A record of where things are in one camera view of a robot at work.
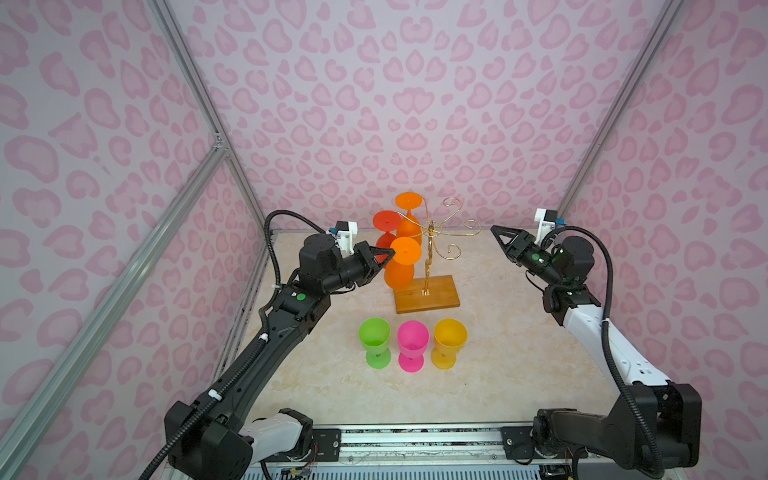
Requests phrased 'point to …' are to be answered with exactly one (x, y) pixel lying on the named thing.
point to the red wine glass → (385, 221)
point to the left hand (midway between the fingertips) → (398, 247)
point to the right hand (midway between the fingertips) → (496, 230)
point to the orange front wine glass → (399, 271)
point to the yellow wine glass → (450, 336)
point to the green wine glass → (375, 334)
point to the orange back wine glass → (410, 225)
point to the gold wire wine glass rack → (431, 229)
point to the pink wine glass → (413, 337)
